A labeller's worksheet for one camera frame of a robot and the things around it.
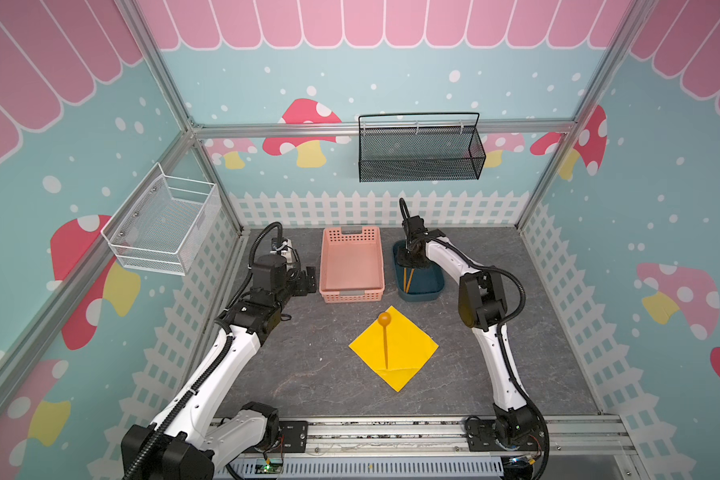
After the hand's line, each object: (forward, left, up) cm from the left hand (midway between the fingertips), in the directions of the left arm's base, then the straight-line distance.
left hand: (298, 273), depth 79 cm
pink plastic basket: (+21, -12, -23) cm, 33 cm away
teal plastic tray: (+12, -36, -22) cm, 43 cm away
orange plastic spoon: (-2, -24, -21) cm, 32 cm away
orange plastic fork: (+13, -31, -21) cm, 39 cm away
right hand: (+21, -30, -20) cm, 42 cm away
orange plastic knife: (+14, -33, -22) cm, 42 cm away
